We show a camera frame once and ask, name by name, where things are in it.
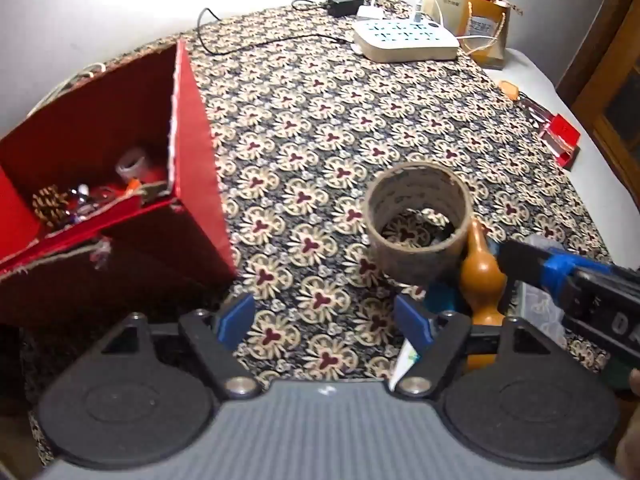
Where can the small clear tape roll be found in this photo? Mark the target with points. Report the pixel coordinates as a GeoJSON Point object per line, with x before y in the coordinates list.
{"type": "Point", "coordinates": [134, 162]}

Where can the person's right hand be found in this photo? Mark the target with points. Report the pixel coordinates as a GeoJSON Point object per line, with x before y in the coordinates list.
{"type": "Point", "coordinates": [634, 455]}

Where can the brown cardboard tape roll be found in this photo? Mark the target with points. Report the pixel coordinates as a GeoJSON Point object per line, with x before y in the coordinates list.
{"type": "Point", "coordinates": [400, 260]}

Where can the white charger plug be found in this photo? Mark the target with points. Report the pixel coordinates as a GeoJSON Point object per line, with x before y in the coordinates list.
{"type": "Point", "coordinates": [369, 12]}

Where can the wooden cabinet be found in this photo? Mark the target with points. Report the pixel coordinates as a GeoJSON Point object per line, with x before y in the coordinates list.
{"type": "Point", "coordinates": [615, 100]}

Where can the brown pine cone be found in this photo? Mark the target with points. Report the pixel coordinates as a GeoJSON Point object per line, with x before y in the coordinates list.
{"type": "Point", "coordinates": [52, 205]}

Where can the floral patterned tablecloth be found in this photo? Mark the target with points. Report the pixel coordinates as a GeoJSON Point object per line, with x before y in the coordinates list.
{"type": "Point", "coordinates": [325, 135]}

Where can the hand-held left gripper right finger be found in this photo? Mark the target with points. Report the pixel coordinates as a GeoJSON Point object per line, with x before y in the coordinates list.
{"type": "Point", "coordinates": [412, 317]}

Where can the red cardboard box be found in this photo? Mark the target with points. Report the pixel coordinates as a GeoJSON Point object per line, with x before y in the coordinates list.
{"type": "Point", "coordinates": [195, 160]}

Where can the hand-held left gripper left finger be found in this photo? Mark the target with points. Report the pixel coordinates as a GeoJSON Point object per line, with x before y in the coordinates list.
{"type": "Point", "coordinates": [235, 317]}

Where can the yellow paper gift bag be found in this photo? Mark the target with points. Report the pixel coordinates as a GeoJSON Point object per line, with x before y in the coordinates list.
{"type": "Point", "coordinates": [487, 35]}

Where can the small orange item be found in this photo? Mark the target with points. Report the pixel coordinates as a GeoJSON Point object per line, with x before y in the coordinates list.
{"type": "Point", "coordinates": [509, 89]}

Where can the clear plastic container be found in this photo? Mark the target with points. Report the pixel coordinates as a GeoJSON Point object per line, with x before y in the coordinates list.
{"type": "Point", "coordinates": [540, 305]}

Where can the white power strip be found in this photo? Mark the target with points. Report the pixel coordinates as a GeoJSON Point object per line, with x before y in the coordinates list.
{"type": "Point", "coordinates": [407, 40]}

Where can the shiny metal tool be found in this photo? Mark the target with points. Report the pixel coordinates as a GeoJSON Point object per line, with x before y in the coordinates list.
{"type": "Point", "coordinates": [92, 200]}

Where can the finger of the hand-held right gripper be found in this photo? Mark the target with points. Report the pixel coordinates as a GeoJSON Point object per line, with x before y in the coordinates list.
{"type": "Point", "coordinates": [525, 260]}

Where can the black power adapter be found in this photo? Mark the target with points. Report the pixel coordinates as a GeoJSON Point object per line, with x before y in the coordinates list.
{"type": "Point", "coordinates": [345, 4]}

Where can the orange wooden gourd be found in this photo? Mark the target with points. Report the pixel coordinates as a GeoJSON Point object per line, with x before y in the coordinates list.
{"type": "Point", "coordinates": [480, 270]}

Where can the small red box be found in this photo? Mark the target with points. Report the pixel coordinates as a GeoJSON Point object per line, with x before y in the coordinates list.
{"type": "Point", "coordinates": [562, 132]}

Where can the white paper bag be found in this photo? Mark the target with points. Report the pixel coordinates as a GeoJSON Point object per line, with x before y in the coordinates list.
{"type": "Point", "coordinates": [440, 10]}

